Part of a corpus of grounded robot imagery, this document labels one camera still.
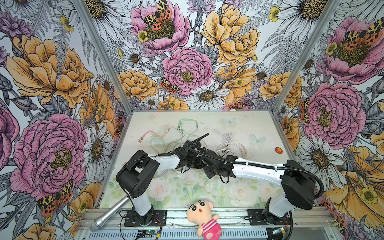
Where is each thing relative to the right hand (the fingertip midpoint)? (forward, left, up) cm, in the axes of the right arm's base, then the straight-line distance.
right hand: (211, 173), depth 85 cm
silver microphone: (-23, +54, +1) cm, 59 cm away
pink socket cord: (+22, -17, -3) cm, 28 cm away
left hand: (+4, +3, -2) cm, 6 cm away
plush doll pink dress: (-20, +7, +4) cm, 22 cm away
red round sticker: (+16, -46, -5) cm, 49 cm away
